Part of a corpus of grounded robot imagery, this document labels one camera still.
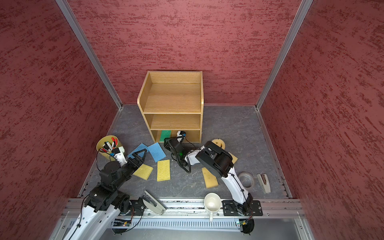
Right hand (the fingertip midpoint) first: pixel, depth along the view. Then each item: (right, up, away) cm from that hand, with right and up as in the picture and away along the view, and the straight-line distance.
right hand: (164, 142), depth 96 cm
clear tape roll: (+50, -19, -12) cm, 55 cm away
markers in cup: (-31, -1, -10) cm, 33 cm away
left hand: (-6, -4, -19) cm, 21 cm away
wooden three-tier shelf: (+8, +25, -16) cm, 31 cm away
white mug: (+29, -28, -21) cm, 45 cm away
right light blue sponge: (-5, -5, -3) cm, 8 cm away
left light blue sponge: (-15, -3, -1) cm, 16 cm away
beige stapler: (+59, -20, -15) cm, 64 cm away
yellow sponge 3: (+29, -19, -14) cm, 38 cm away
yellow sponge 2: (+2, -15, -10) cm, 18 cm away
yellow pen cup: (-34, +2, -13) cm, 36 cm away
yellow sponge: (-10, -15, -11) cm, 21 cm away
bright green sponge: (0, +5, +4) cm, 6 cm away
